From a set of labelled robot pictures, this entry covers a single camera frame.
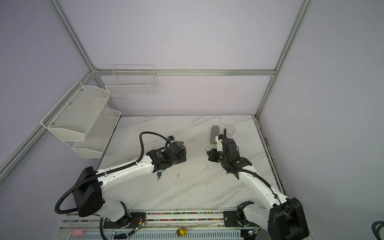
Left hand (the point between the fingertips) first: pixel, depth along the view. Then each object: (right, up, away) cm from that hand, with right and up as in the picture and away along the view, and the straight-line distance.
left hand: (183, 155), depth 82 cm
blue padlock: (-15, -12, +6) cm, 20 cm away
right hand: (+13, +2, 0) cm, 13 cm away
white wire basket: (-38, +47, +14) cm, 62 cm away
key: (-15, -15, +6) cm, 22 cm away
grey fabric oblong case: (+21, +13, +26) cm, 36 cm away
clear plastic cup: (+32, +13, +26) cm, 43 cm away
